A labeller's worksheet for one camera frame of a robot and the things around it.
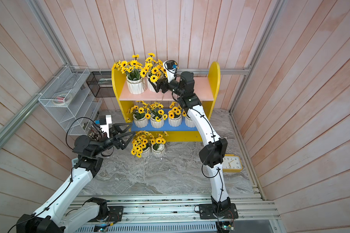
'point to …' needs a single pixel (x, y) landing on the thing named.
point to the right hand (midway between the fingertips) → (153, 75)
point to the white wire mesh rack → (78, 116)
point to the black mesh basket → (100, 83)
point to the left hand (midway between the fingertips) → (134, 130)
